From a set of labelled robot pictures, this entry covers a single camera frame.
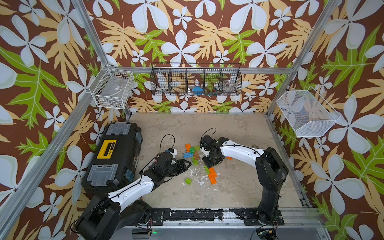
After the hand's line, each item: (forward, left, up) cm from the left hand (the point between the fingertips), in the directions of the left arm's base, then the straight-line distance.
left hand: (189, 163), depth 83 cm
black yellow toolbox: (-4, +38, +8) cm, 39 cm away
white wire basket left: (+35, +45, +24) cm, 62 cm away
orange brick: (-1, -13, -7) cm, 15 cm away
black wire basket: (+50, -2, +21) cm, 55 cm away
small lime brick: (-8, +1, -7) cm, 11 cm away
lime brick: (-1, -11, -8) cm, 13 cm away
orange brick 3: (-7, -17, +20) cm, 28 cm away
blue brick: (+10, +2, -8) cm, 13 cm away
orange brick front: (+15, +1, -8) cm, 17 cm away
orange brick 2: (-5, -13, -8) cm, 16 cm away
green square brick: (+12, -2, -6) cm, 14 cm away
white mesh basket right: (+21, -67, +18) cm, 72 cm away
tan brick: (+9, -4, -8) cm, 13 cm away
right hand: (+3, -10, -7) cm, 13 cm away
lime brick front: (+5, -3, -9) cm, 11 cm away
